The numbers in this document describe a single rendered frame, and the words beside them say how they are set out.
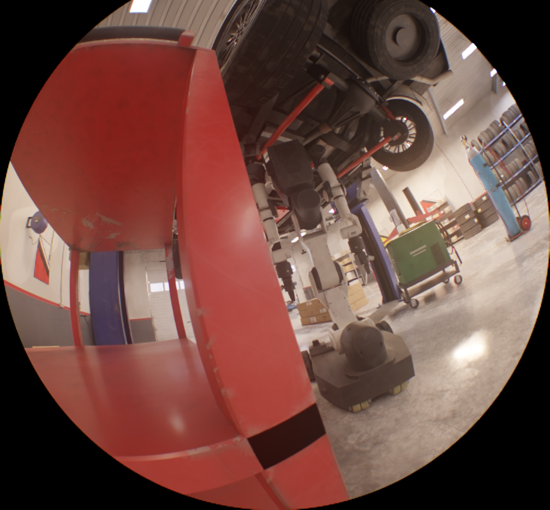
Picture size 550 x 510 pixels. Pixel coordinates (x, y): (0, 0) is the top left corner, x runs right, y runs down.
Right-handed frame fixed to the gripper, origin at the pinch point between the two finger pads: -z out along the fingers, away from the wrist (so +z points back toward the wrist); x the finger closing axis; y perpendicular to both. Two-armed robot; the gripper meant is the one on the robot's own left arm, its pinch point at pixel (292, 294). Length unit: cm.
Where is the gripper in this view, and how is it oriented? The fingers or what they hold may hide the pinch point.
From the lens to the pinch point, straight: 107.8
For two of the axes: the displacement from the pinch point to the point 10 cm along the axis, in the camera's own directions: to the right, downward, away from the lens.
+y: -9.5, 3.1, 0.3
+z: -3.0, -9.4, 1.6
